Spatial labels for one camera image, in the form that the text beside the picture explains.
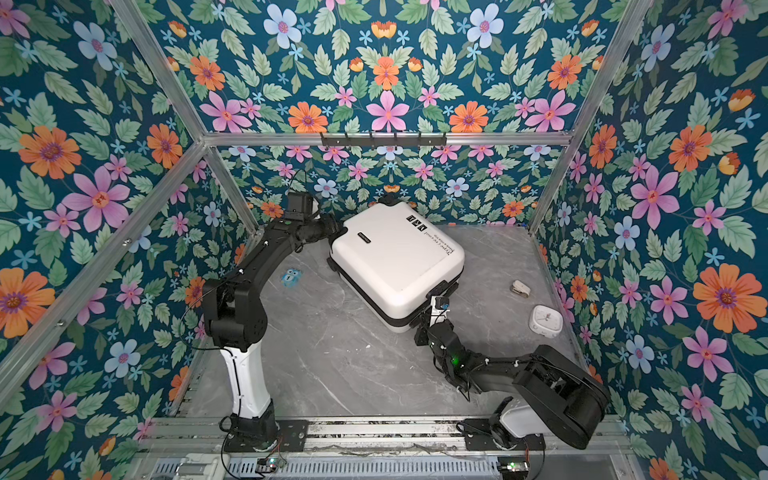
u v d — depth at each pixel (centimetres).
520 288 99
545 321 91
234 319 53
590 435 41
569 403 44
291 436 73
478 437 74
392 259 85
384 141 92
